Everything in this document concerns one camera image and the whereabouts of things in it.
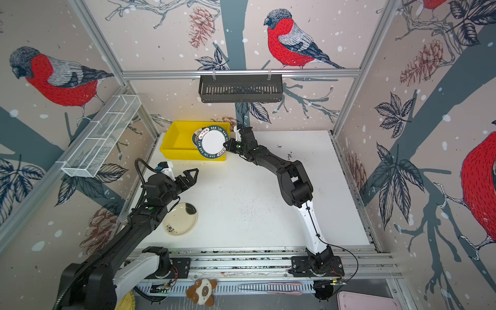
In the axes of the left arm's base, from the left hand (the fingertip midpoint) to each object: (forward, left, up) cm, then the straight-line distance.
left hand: (191, 173), depth 81 cm
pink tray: (-43, -61, -16) cm, 77 cm away
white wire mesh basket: (+10, +36, +13) cm, 39 cm away
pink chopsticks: (-39, -31, -18) cm, 53 cm away
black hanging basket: (+50, -20, +10) cm, 55 cm away
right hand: (+19, -11, -5) cm, 23 cm away
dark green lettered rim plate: (+22, -4, -3) cm, 23 cm away
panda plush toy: (-40, -8, -14) cm, 44 cm away
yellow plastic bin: (+34, +20, -19) cm, 44 cm away
